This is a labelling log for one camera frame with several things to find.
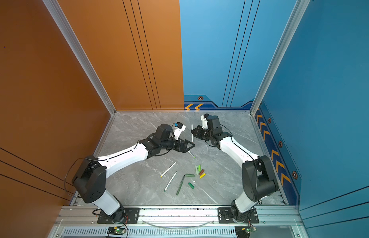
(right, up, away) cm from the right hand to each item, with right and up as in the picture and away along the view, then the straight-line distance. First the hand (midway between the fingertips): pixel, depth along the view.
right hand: (192, 131), depth 87 cm
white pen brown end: (0, -2, -2) cm, 3 cm away
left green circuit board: (-37, -47, -16) cm, 62 cm away
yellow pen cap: (+6, -26, -1) cm, 27 cm away
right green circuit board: (+24, -48, -17) cm, 56 cm away
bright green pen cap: (+4, -22, +2) cm, 23 cm away
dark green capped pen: (-4, -26, 0) cm, 26 cm away
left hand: (-1, -6, -6) cm, 8 cm away
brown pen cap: (+5, -24, 0) cm, 25 cm away
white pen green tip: (-13, -29, -3) cm, 32 cm away
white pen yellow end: (-18, -26, -1) cm, 32 cm away
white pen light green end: (-2, -10, -14) cm, 17 cm away
